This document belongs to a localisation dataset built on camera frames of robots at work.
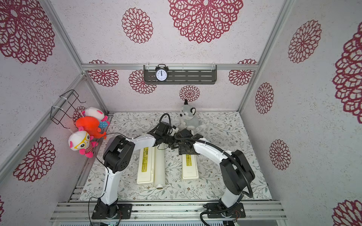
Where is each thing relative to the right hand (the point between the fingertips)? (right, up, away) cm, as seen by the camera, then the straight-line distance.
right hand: (186, 148), depth 90 cm
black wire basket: (-67, +22, -17) cm, 73 cm away
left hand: (0, +3, +3) cm, 4 cm away
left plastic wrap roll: (-16, -11, -5) cm, 20 cm away
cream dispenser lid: (+2, -9, -10) cm, 14 cm away
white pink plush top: (-61, +24, +5) cm, 66 cm away
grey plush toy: (+2, +19, +10) cm, 21 cm away
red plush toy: (-59, +15, -4) cm, 61 cm away
